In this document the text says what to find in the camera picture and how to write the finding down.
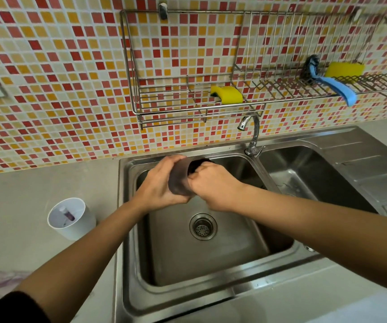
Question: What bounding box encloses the black sleeve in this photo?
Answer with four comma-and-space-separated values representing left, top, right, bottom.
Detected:
0, 291, 51, 323

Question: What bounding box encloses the metal sink drain strainer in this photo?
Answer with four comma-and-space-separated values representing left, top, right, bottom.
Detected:
189, 213, 218, 241

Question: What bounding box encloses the large yellow sponge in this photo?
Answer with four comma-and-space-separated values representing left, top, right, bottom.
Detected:
324, 62, 366, 83

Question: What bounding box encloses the black cloth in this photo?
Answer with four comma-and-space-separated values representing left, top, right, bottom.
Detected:
187, 157, 213, 175

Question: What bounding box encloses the small yellow sponge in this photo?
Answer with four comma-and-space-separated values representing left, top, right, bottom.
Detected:
210, 85, 245, 105

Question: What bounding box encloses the blue handled dish brush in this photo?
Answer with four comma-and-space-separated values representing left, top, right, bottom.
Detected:
300, 54, 358, 107

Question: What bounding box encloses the person's left forearm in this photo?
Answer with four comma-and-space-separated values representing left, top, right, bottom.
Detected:
13, 200, 147, 323

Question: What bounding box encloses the white blender base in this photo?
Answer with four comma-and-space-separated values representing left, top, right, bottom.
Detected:
47, 197, 97, 241

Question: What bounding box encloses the stainless steel double sink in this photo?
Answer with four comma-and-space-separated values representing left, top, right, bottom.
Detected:
112, 126, 387, 323

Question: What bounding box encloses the person's right forearm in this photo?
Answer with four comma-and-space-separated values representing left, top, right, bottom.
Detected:
237, 184, 387, 297

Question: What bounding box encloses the chrome faucet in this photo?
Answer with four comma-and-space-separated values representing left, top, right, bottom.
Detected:
237, 114, 266, 157

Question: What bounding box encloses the person's right hand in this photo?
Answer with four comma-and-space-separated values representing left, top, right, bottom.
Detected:
187, 161, 248, 212

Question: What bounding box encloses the person's left hand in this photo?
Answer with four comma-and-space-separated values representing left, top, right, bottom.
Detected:
132, 154, 192, 212

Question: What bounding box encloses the clear blender cup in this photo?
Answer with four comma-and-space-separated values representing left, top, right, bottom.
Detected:
168, 155, 214, 196

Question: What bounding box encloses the metal wire dish rack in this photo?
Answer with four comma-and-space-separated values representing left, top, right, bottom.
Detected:
120, 8, 387, 130

